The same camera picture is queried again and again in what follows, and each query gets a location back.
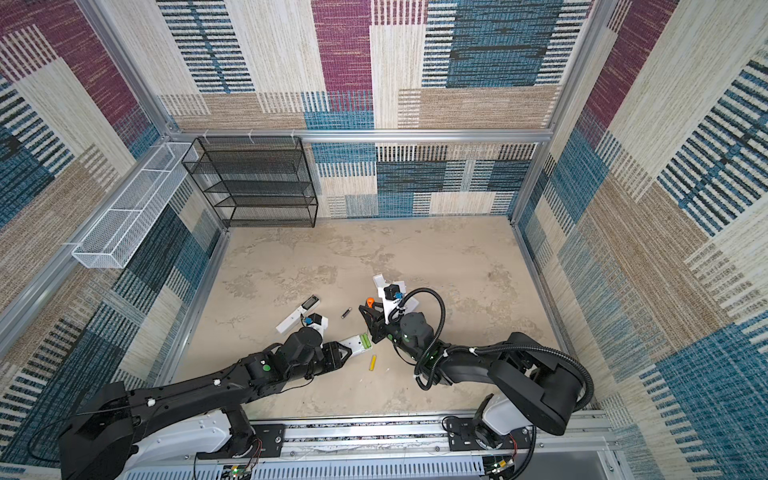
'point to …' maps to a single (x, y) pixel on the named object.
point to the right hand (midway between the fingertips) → (365, 309)
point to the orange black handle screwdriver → (370, 302)
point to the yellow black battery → (373, 361)
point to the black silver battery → (346, 313)
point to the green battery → (366, 341)
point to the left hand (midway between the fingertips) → (353, 350)
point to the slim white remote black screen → (295, 318)
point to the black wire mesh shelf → (255, 181)
